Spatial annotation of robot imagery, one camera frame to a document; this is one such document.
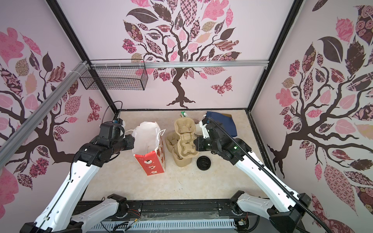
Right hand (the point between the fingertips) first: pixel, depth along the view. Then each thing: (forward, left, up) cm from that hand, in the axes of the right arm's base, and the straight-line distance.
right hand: (193, 140), depth 69 cm
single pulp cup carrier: (-2, +3, -3) cm, 5 cm away
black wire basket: (+71, +66, -9) cm, 97 cm away
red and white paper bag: (+12, +31, -27) cm, 43 cm away
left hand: (+1, +32, -3) cm, 32 cm away
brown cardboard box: (+37, -29, -23) cm, 53 cm away
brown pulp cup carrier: (+11, +14, -18) cm, 25 cm away
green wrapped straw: (+27, +6, -8) cm, 28 cm away
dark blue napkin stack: (+39, -27, -32) cm, 57 cm away
